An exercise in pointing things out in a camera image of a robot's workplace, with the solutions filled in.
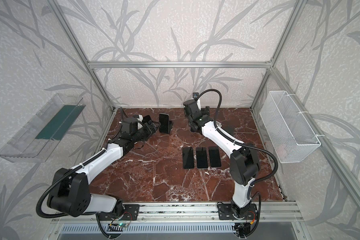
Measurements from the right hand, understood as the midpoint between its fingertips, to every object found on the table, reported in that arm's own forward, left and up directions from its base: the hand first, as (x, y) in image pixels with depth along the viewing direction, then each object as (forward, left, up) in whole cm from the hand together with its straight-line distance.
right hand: (197, 103), depth 88 cm
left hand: (-11, +22, -4) cm, 25 cm away
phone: (-23, -3, -24) cm, 33 cm away
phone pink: (-21, -11, -26) cm, 35 cm away
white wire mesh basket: (-28, -38, +10) cm, 48 cm away
